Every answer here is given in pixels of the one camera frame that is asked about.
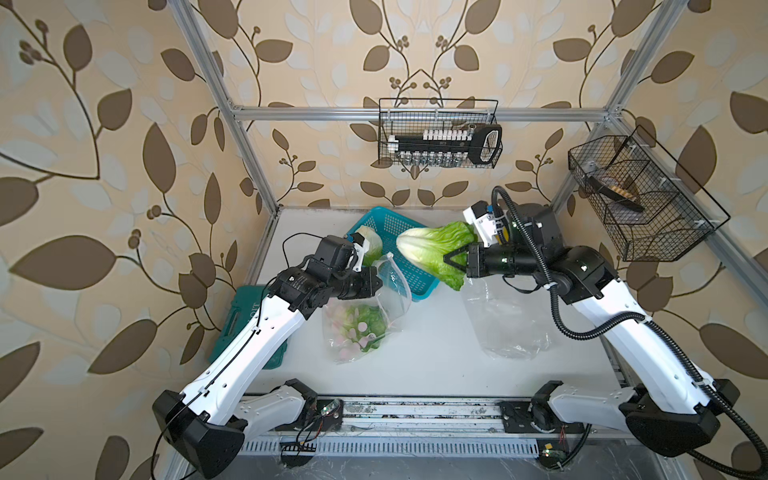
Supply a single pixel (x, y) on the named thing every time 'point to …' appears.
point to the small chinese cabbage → (374, 243)
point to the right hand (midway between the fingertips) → (443, 259)
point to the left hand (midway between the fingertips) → (379, 279)
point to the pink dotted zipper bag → (354, 327)
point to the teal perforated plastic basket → (390, 263)
